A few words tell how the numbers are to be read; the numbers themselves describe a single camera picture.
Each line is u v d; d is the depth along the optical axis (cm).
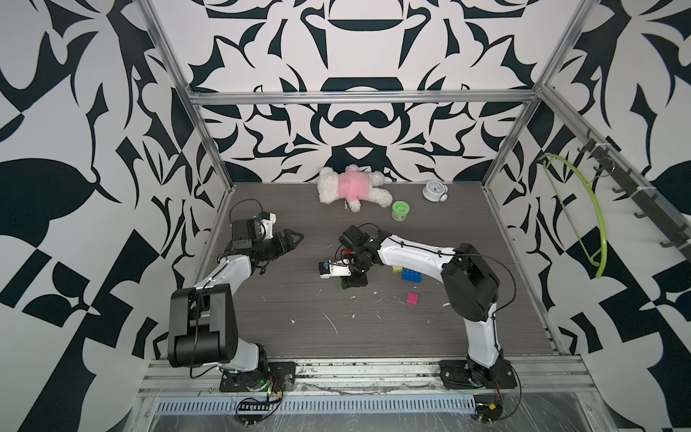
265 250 77
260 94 92
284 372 75
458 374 74
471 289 51
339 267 78
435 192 114
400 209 105
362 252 67
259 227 77
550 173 87
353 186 108
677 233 51
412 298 87
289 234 81
